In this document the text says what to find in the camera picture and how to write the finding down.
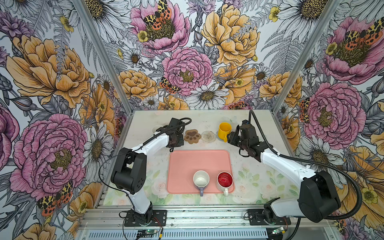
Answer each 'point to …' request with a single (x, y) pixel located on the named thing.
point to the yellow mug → (224, 128)
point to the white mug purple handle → (201, 179)
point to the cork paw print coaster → (192, 136)
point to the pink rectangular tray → (183, 164)
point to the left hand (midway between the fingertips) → (177, 146)
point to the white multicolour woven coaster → (208, 137)
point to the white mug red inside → (224, 180)
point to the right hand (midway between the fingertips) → (230, 140)
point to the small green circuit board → (147, 231)
